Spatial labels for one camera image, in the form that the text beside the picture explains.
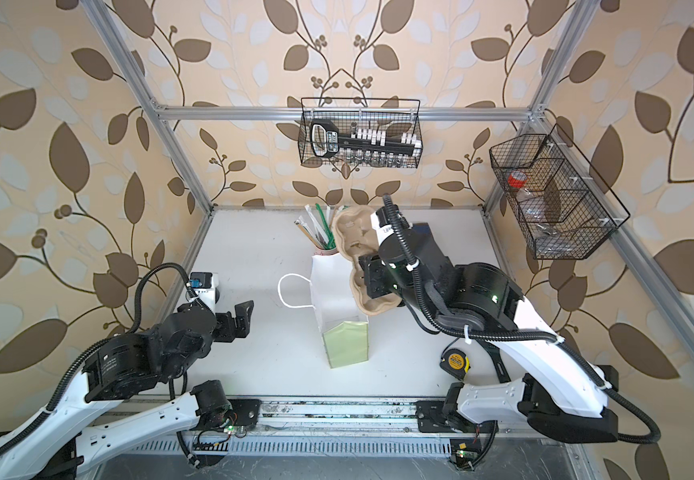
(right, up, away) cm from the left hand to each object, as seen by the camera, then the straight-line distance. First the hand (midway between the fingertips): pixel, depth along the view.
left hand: (239, 305), depth 66 cm
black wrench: (+66, -23, +15) cm, 71 cm away
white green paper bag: (+23, -3, -2) cm, 24 cm away
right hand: (+28, +10, -9) cm, 32 cm away
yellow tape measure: (+53, -19, +15) cm, 58 cm away
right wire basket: (+78, +22, +7) cm, 81 cm away
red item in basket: (+74, +33, +22) cm, 84 cm away
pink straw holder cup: (+15, +10, +30) cm, 35 cm away
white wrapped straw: (+14, +17, +33) cm, 39 cm away
